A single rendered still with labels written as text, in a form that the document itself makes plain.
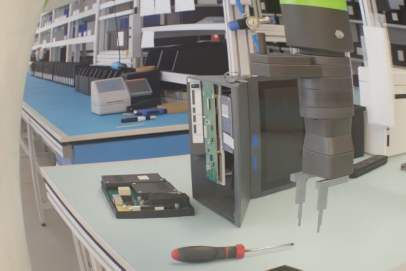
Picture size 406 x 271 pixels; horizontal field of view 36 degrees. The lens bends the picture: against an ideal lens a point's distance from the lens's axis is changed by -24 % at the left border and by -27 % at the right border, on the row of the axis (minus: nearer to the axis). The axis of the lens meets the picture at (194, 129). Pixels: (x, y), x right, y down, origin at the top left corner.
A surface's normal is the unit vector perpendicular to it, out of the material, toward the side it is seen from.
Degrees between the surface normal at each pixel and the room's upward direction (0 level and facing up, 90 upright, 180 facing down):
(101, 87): 29
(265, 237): 0
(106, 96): 41
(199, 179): 90
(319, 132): 99
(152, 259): 0
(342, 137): 70
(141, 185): 0
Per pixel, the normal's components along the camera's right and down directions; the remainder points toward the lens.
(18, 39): 0.85, 0.16
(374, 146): -0.93, 0.10
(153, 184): -0.05, -0.99
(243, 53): 0.36, 0.11
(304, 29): -0.55, 0.15
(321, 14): -0.06, 0.14
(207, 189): -0.27, 0.14
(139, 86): 0.15, -0.78
